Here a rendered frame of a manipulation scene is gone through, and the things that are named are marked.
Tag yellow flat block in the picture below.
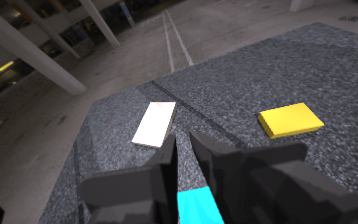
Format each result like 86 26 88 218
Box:
258 103 324 138

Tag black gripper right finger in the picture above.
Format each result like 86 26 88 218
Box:
189 129 308 224

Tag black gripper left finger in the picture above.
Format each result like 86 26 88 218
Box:
78 132 178 224

